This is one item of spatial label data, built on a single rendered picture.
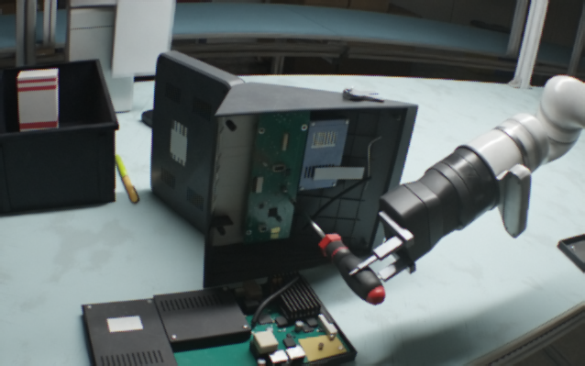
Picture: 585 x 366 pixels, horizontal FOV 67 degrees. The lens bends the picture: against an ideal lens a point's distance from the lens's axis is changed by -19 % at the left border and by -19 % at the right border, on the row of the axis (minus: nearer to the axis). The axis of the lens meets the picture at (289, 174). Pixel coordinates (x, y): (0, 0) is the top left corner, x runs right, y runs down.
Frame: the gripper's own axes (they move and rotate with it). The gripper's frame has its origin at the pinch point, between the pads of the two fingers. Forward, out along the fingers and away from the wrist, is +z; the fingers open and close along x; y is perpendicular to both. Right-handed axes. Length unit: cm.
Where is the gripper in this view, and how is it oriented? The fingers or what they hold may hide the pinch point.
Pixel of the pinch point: (352, 283)
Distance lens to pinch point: 49.1
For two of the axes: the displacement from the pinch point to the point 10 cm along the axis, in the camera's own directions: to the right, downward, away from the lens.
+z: -8.6, 4.7, -2.1
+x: -2.5, -7.4, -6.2
